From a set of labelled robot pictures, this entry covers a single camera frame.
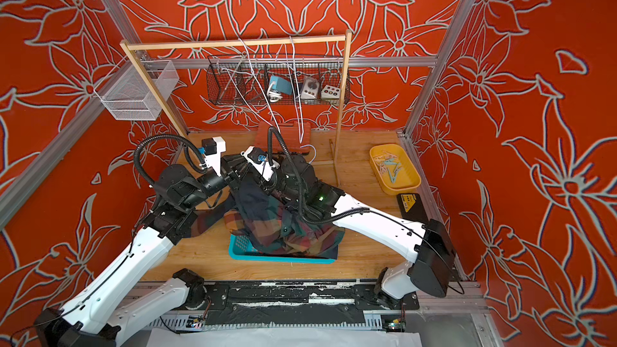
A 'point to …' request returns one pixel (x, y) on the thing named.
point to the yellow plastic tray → (406, 180)
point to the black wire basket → (252, 79)
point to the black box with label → (410, 207)
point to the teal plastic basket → (240, 251)
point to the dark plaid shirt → (264, 220)
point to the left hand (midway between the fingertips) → (253, 155)
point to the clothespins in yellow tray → (386, 161)
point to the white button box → (330, 92)
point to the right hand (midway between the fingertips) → (244, 162)
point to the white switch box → (310, 88)
